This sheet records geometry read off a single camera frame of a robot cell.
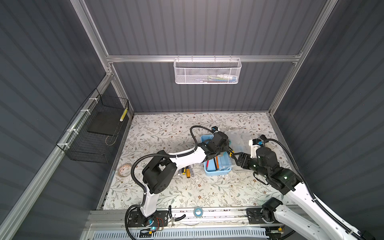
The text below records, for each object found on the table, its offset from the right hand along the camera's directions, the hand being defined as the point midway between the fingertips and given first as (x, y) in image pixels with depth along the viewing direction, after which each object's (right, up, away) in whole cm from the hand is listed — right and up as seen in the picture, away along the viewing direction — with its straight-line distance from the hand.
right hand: (239, 157), depth 75 cm
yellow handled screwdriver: (-27, -12, +13) cm, 32 cm away
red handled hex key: (-15, -9, +17) cm, 24 cm away
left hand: (-2, +5, +12) cm, 14 cm away
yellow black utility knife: (-1, 0, +13) cm, 13 cm away
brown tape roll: (-66, -11, +16) cm, 69 cm away
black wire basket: (-72, +11, -3) cm, 73 cm away
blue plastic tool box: (-4, -6, +18) cm, 19 cm away
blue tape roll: (-21, -29, +2) cm, 36 cm away
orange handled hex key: (-8, -7, +19) cm, 22 cm away
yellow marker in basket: (-62, +20, +5) cm, 65 cm away
